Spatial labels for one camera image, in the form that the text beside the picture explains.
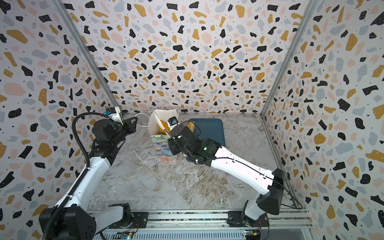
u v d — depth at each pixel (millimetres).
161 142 804
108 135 570
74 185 433
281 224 746
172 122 572
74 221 377
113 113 653
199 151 469
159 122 660
